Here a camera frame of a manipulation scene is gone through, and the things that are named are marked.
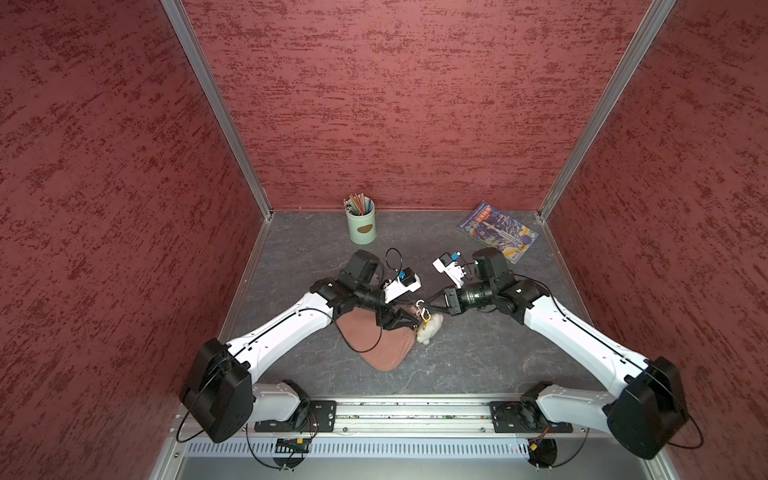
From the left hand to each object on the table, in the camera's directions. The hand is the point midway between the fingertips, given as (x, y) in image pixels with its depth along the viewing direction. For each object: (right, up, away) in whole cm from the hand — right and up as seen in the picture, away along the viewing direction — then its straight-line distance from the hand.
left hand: (409, 314), depth 74 cm
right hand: (+4, +1, -1) cm, 5 cm away
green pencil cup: (-15, +23, +29) cm, 40 cm away
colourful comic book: (+36, +23, +40) cm, 59 cm away
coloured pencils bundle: (-17, +32, +32) cm, 48 cm away
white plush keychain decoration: (+5, -4, +2) cm, 6 cm away
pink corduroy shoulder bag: (-7, -12, +9) cm, 16 cm away
